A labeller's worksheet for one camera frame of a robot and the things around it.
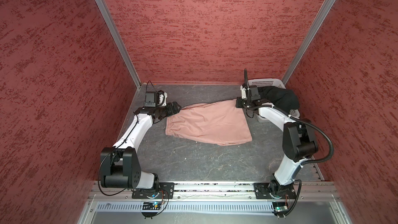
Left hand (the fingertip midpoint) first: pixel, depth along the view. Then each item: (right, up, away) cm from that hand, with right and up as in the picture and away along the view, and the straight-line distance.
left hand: (175, 112), depth 87 cm
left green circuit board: (-9, -43, -15) cm, 47 cm away
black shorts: (+66, +7, +3) cm, 66 cm away
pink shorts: (+26, -8, +11) cm, 29 cm away
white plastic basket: (+68, +20, +26) cm, 76 cm away
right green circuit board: (+52, -44, -16) cm, 70 cm away
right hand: (+38, +5, +10) cm, 39 cm away
